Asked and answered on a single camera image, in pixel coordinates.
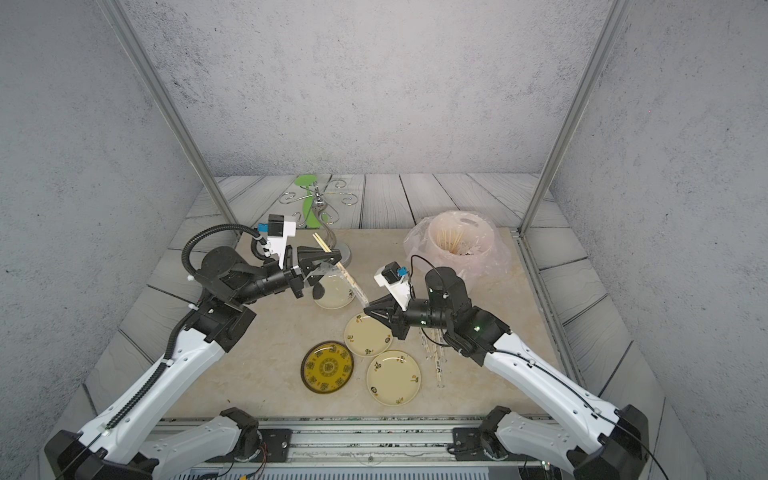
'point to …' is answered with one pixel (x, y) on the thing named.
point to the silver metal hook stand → (326, 211)
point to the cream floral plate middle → (364, 336)
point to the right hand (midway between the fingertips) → (369, 311)
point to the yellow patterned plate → (326, 367)
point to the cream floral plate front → (393, 378)
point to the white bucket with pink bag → (469, 242)
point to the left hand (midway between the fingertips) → (340, 261)
